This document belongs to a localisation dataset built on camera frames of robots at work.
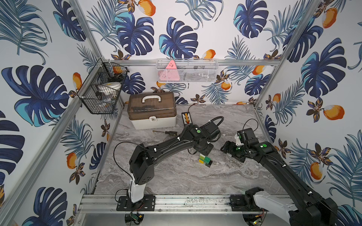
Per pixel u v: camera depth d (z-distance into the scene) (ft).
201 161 2.85
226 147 2.35
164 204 2.47
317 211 1.24
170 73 2.96
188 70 3.03
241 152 2.12
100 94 3.05
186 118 3.60
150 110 2.93
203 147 2.17
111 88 2.62
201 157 2.76
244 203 2.37
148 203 2.41
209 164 2.79
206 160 2.79
